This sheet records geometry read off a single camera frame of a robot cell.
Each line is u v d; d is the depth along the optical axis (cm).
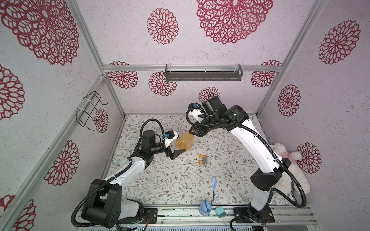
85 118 76
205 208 69
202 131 60
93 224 43
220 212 73
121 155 94
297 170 81
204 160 92
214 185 63
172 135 67
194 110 61
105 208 41
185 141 81
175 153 70
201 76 90
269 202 58
